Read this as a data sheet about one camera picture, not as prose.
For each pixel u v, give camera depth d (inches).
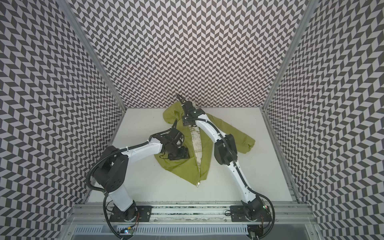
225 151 24.8
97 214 28.7
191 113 29.3
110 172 18.2
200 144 36.6
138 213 27.9
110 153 18.9
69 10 28.6
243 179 25.2
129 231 25.9
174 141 29.2
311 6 26.3
